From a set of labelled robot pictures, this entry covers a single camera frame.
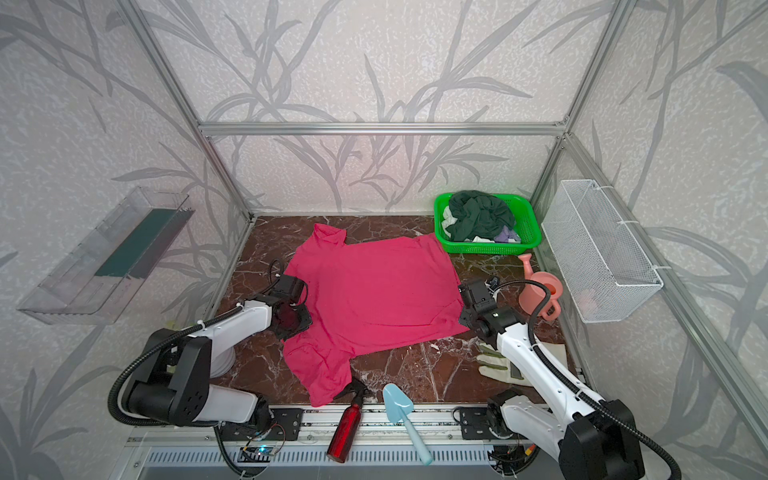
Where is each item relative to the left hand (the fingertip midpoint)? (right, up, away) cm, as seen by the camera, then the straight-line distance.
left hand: (311, 315), depth 91 cm
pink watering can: (+66, +8, -7) cm, 67 cm away
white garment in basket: (+47, +31, +24) cm, 61 cm away
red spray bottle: (+16, -21, -19) cm, 33 cm away
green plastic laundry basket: (+75, +30, +19) cm, 83 cm away
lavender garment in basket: (+66, +25, +16) cm, 73 cm away
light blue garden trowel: (+27, -19, -15) cm, 37 cm away
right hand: (+49, +5, -6) cm, 50 cm away
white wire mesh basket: (+71, +17, -29) cm, 79 cm away
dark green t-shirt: (+55, +33, +13) cm, 65 cm away
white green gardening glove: (+54, -11, -9) cm, 56 cm away
